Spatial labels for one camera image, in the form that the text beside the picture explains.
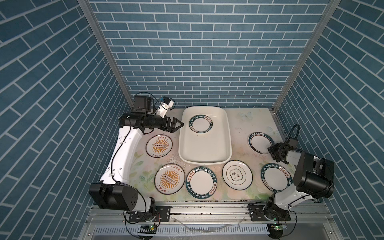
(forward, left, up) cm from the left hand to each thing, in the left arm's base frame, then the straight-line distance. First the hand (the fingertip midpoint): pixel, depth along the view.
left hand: (176, 121), depth 72 cm
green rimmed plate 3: (+7, -54, -31) cm, 63 cm away
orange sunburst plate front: (-17, +5, -31) cm, 36 cm away
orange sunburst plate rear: (+5, +15, -31) cm, 35 cm away
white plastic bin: (+12, -16, -31) cm, 37 cm away
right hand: (+2, -58, -28) cm, 64 cm away
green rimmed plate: (-19, -13, -31) cm, 39 cm away
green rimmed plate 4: (-17, -58, -32) cm, 68 cm away
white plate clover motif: (-16, -34, -30) cm, 48 cm away
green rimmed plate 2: (+23, -14, -29) cm, 40 cm away
